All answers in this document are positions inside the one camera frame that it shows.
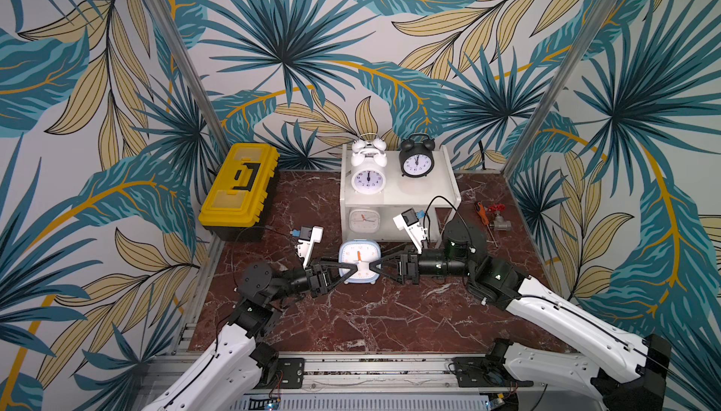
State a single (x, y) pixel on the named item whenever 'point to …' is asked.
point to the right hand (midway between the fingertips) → (373, 264)
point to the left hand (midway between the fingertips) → (354, 274)
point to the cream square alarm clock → (364, 220)
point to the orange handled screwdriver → (484, 219)
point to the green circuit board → (272, 405)
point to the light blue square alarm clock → (362, 252)
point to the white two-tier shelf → (427, 195)
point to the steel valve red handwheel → (499, 224)
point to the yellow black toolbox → (240, 201)
